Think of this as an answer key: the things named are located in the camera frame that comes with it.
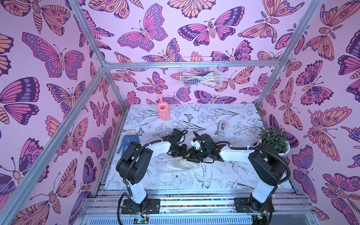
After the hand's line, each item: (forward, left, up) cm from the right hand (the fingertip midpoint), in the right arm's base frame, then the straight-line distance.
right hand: (184, 157), depth 85 cm
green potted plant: (+7, -52, +11) cm, 54 cm away
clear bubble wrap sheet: (-2, +11, -3) cm, 12 cm away
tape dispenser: (+25, -28, -3) cm, 37 cm away
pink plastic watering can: (+35, +16, +5) cm, 39 cm away
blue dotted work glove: (+18, +39, -6) cm, 43 cm away
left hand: (+6, -2, -6) cm, 8 cm away
